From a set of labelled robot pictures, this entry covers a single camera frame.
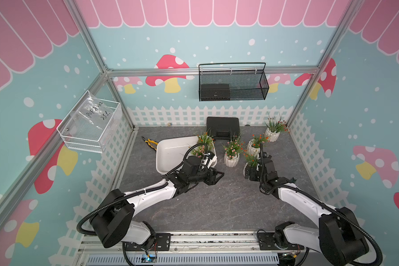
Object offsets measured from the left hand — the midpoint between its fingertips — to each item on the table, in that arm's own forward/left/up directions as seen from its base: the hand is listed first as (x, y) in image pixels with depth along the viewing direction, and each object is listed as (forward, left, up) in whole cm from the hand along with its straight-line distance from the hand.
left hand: (219, 175), depth 80 cm
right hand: (+8, -19, -7) cm, 21 cm away
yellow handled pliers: (+30, +43, -14) cm, 54 cm away
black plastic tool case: (+42, -5, -11) cm, 44 cm away
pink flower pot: (+15, -7, 0) cm, 17 cm away
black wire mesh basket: (+44, -8, +21) cm, 49 cm away
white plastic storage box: (+23, +30, -15) cm, 40 cm away
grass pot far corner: (+37, -37, -4) cm, 52 cm away
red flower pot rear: (+20, -20, -2) cm, 29 cm away
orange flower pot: (+10, -18, -2) cm, 20 cm away
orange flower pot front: (+25, +6, -2) cm, 26 cm away
